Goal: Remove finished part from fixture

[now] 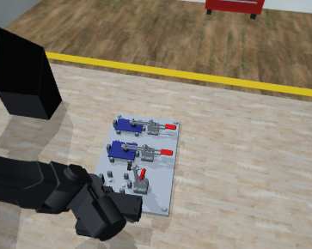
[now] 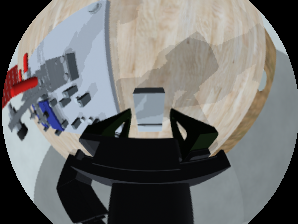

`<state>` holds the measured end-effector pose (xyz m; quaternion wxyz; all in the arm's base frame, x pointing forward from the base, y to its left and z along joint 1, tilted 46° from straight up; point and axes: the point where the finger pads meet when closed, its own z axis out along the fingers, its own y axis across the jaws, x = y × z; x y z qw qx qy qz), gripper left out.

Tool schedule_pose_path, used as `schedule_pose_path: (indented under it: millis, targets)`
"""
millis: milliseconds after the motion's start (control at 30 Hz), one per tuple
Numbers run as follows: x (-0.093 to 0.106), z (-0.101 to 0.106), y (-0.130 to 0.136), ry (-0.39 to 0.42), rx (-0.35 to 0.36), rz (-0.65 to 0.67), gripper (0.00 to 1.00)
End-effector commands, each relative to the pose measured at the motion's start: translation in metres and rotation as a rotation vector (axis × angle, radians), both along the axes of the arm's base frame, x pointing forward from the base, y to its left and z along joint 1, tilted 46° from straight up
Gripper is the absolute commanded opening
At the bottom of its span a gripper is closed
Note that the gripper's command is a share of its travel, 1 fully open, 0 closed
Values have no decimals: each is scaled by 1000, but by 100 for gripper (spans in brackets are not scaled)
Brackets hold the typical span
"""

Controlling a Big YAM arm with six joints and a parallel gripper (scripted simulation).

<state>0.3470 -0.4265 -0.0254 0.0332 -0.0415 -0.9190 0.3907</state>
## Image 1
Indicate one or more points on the grey toggle clamp with red handle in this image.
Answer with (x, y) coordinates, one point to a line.
(153, 128)

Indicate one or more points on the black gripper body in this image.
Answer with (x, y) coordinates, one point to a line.
(80, 229)

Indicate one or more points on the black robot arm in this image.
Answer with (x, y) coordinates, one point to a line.
(29, 184)

